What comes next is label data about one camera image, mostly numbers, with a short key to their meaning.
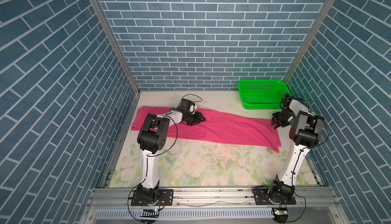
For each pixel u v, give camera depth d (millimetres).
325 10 783
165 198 727
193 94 879
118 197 750
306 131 598
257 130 965
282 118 889
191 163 848
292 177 630
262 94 1198
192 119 892
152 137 556
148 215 721
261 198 732
